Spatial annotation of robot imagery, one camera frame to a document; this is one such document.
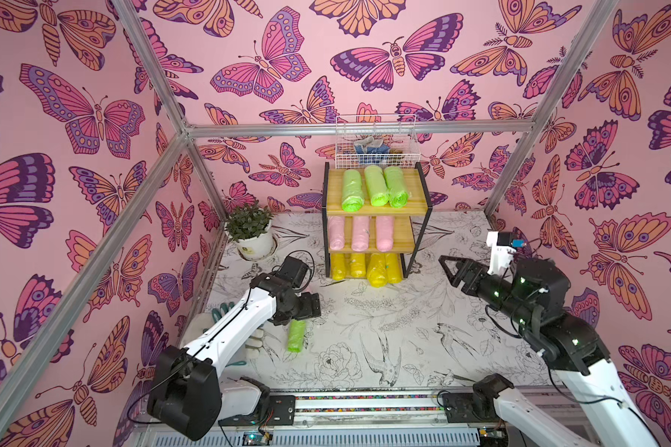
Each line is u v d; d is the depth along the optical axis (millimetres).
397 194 730
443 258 609
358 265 992
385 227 888
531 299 447
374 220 916
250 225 922
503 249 545
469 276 539
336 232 847
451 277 571
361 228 876
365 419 730
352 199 726
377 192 732
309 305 742
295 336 833
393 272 973
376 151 933
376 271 956
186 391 400
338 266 982
